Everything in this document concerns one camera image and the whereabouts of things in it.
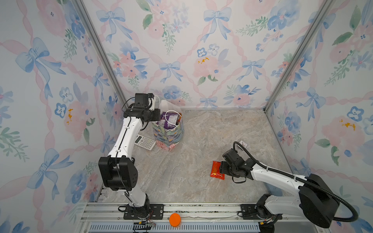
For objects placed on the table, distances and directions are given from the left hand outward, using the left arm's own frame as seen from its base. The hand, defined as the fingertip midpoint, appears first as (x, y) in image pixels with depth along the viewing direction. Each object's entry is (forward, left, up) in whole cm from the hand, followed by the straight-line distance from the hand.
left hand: (158, 112), depth 84 cm
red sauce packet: (-25, -34, -25) cm, 49 cm away
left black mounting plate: (-47, -2, -25) cm, 53 cm away
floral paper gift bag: (-12, -5, -9) cm, 16 cm away
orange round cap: (-51, -12, -15) cm, 54 cm away
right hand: (-24, -38, -23) cm, 50 cm away
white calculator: (-6, +12, -23) cm, 26 cm away
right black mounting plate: (-46, -48, -24) cm, 71 cm away
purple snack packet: (-1, -6, -6) cm, 9 cm away
